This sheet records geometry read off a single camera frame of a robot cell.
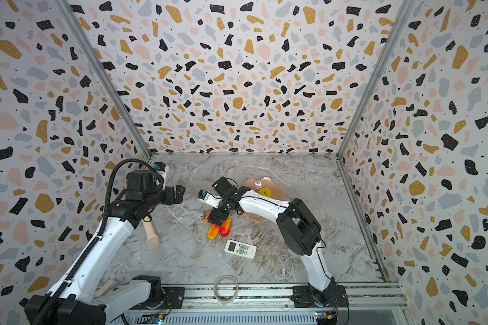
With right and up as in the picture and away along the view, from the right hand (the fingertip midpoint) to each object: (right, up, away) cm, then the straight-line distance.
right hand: (211, 207), depth 88 cm
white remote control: (+13, -17, -3) cm, 22 cm away
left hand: (-13, +11, -11) cm, 20 cm away
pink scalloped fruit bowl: (+31, +5, +18) cm, 36 cm away
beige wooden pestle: (-24, -13, -4) cm, 27 cm away
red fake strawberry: (-3, -4, +4) cm, 7 cm away
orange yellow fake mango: (+1, -11, 0) cm, 11 cm away
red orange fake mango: (+6, -9, 0) cm, 11 cm away
